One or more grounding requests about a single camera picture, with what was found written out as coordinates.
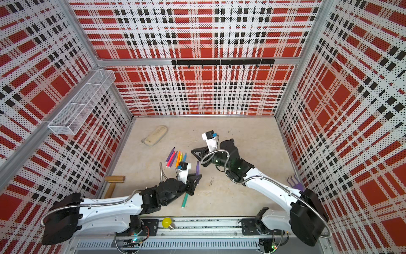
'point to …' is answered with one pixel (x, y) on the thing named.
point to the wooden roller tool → (112, 180)
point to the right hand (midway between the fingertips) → (196, 148)
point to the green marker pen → (185, 200)
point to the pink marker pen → (171, 159)
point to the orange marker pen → (178, 159)
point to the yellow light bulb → (166, 223)
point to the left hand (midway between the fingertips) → (202, 178)
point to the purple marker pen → (170, 155)
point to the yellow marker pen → (181, 157)
